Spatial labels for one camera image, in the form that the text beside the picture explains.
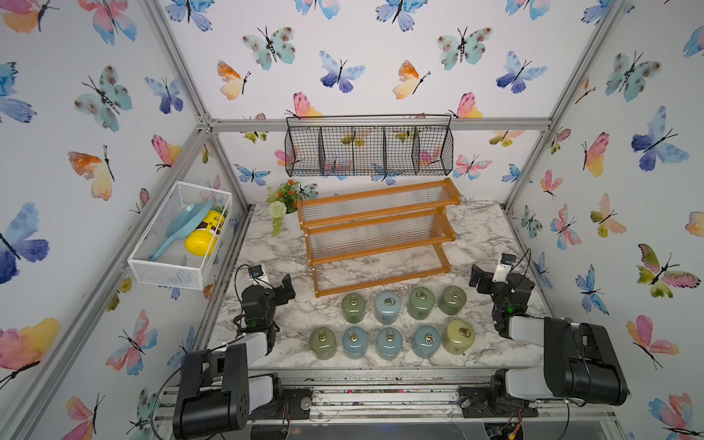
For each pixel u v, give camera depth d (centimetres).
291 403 73
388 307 84
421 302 85
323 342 77
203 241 70
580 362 45
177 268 61
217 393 42
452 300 85
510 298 70
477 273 84
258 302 68
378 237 91
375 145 98
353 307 84
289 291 88
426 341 77
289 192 104
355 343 77
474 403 73
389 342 77
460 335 77
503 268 79
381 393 77
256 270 76
